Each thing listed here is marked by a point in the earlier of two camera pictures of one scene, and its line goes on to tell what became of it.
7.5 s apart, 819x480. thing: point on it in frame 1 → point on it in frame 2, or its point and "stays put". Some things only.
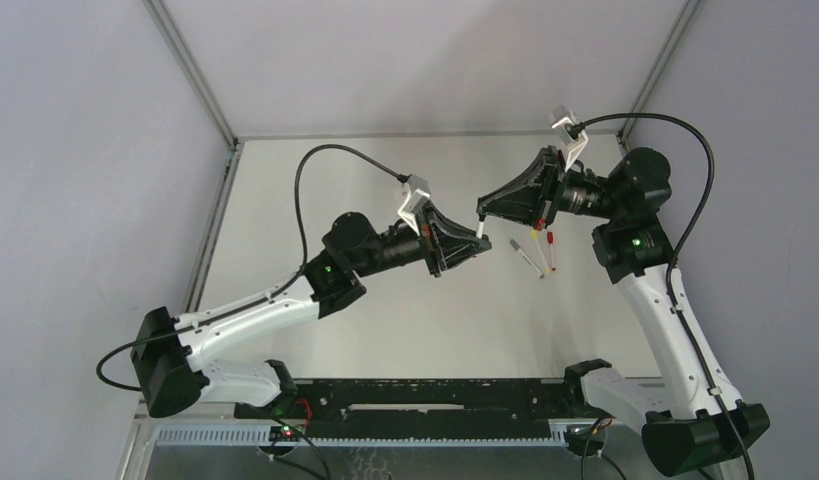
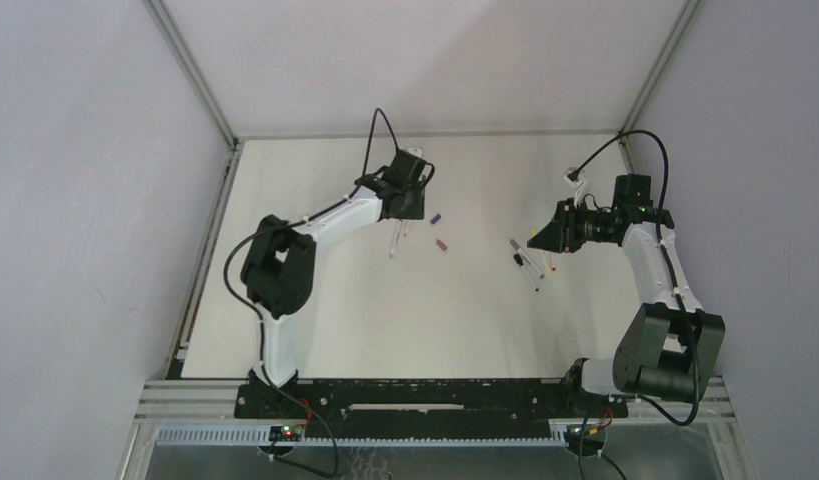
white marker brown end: x=520 y=250 stays put
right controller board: x=578 y=435 stays put
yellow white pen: x=534 y=236 stays put
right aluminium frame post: x=625 y=133 stays put
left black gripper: x=432 y=240 → x=406 y=206
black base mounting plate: x=417 y=407 stays put
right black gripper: x=549 y=191 → x=569 y=228
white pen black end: x=481 y=224 → x=519 y=261
